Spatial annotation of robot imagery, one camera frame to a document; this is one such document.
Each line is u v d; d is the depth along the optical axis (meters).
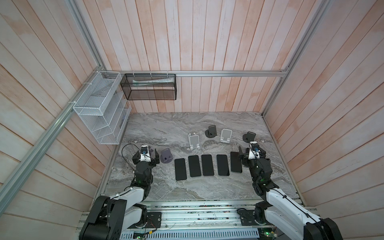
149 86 1.04
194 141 0.99
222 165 0.93
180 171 0.90
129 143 1.04
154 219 0.73
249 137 1.00
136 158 0.76
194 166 0.93
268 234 0.70
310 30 0.75
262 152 0.75
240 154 0.76
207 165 0.93
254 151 0.69
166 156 0.91
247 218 0.73
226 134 1.01
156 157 0.80
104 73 0.92
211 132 1.04
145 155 0.71
